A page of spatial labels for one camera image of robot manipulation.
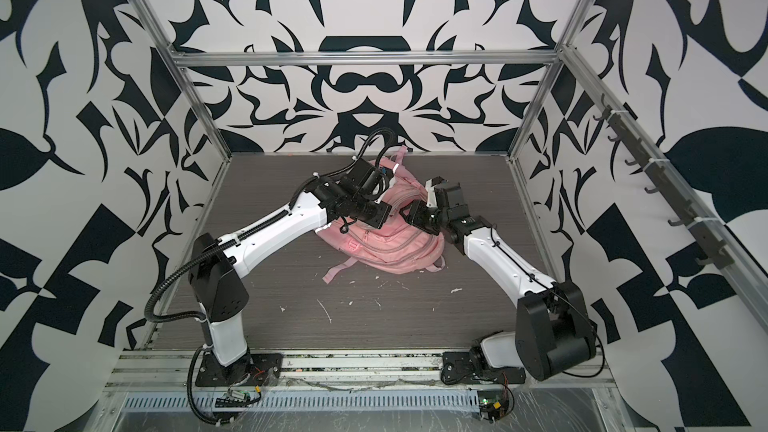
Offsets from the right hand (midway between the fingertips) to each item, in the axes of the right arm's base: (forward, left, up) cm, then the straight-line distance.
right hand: (404, 211), depth 84 cm
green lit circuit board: (-44, -19, -20) cm, 51 cm away
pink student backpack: (-7, +2, -8) cm, 11 cm away
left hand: (-2, +4, +3) cm, 5 cm away
